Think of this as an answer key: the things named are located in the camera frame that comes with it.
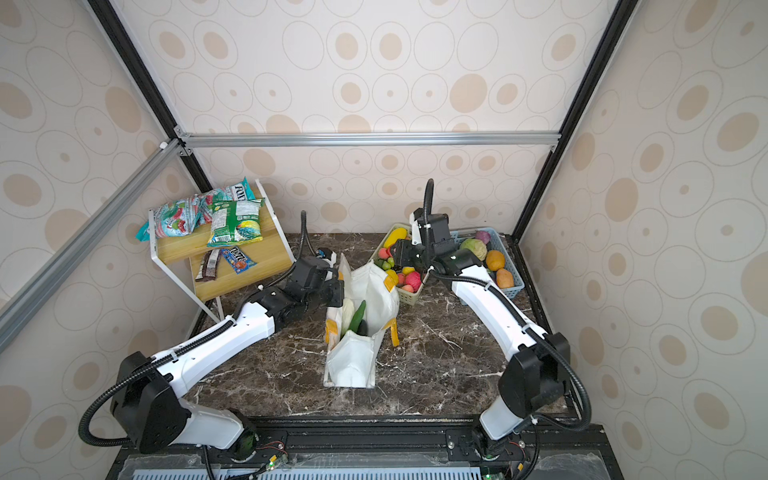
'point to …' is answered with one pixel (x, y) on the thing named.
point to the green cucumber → (355, 324)
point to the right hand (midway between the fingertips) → (400, 248)
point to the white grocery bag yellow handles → (350, 360)
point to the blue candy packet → (238, 259)
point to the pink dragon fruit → (413, 279)
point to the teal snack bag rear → (234, 192)
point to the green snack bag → (235, 222)
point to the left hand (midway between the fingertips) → (352, 283)
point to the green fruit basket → (407, 297)
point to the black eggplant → (363, 328)
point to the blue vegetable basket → (496, 244)
